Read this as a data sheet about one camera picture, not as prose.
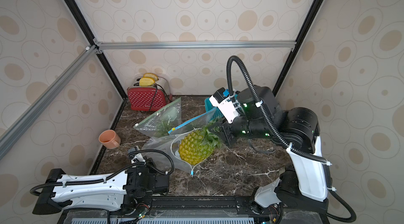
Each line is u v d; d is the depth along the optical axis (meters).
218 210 0.73
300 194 0.40
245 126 0.38
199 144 0.51
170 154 0.60
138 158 0.58
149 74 1.06
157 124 0.75
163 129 0.78
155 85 1.01
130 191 0.47
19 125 0.54
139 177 0.49
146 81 1.02
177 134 0.69
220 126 0.43
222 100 0.40
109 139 0.93
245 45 1.58
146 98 1.03
